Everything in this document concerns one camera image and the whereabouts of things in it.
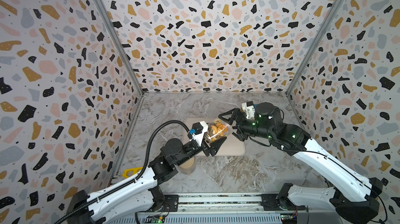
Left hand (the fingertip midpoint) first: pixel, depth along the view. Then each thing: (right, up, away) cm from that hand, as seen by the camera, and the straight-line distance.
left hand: (220, 130), depth 60 cm
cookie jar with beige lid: (-15, -20, +14) cm, 28 cm away
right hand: (+1, +3, 0) cm, 3 cm away
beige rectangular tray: (+5, -6, +1) cm, 8 cm away
